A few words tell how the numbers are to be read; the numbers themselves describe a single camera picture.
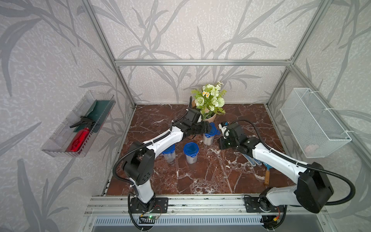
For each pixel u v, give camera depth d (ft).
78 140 1.95
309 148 2.36
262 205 2.15
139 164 1.52
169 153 2.66
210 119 3.00
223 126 2.46
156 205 2.37
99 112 2.45
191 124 2.23
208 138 2.98
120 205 2.47
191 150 2.71
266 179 2.68
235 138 2.10
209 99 2.82
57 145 1.91
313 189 1.34
